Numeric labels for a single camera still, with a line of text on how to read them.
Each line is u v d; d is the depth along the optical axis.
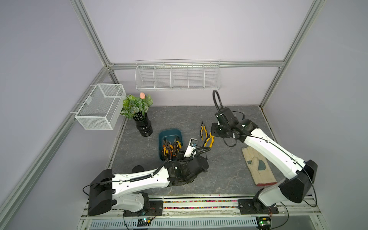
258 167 0.86
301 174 0.41
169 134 1.02
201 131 1.03
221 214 0.74
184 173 0.54
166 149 0.91
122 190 0.42
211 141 0.79
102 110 0.83
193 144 0.62
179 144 0.96
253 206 0.66
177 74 1.00
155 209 0.74
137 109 0.87
